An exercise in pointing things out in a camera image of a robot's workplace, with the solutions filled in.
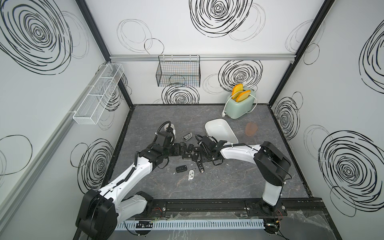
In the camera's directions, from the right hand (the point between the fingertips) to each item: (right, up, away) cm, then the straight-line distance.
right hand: (204, 157), depth 91 cm
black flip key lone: (-14, -5, -5) cm, 16 cm away
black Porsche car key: (-2, -4, -5) cm, 6 cm away
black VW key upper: (-4, +5, +3) cm, 7 cm away
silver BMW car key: (-11, +12, +8) cm, 18 cm away
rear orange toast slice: (+24, +45, +11) cm, 52 cm away
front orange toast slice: (+27, +39, +8) cm, 48 cm away
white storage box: (+12, +16, +11) cm, 23 cm away
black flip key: (-12, +10, -18) cm, 23 cm away
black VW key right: (-5, 0, 0) cm, 5 cm away
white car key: (-8, -8, -7) cm, 13 cm away
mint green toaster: (+22, +30, +15) cm, 40 cm away
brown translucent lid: (+32, +17, +8) cm, 37 cm away
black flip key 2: (-9, +5, +4) cm, 11 cm away
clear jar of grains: (-17, +21, -22) cm, 34 cm away
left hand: (-14, +8, -9) cm, 19 cm away
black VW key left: (-11, +1, 0) cm, 11 cm away
